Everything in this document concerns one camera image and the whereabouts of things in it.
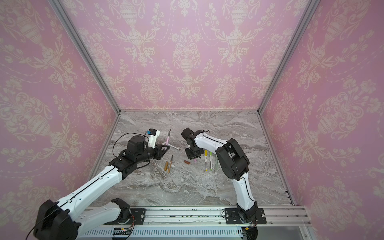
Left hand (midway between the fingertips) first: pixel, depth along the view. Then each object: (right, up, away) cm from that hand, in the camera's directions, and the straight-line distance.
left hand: (169, 148), depth 78 cm
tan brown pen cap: (-4, -13, +14) cm, 20 cm away
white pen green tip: (+24, -8, +17) cm, 30 cm away
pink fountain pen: (-5, +3, +26) cm, 26 cm away
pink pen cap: (+13, -10, +15) cm, 22 cm away
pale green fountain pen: (+27, -12, +14) cm, 33 cm away
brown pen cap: (+8, -11, +15) cm, 20 cm away
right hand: (+13, -8, +18) cm, 23 cm away
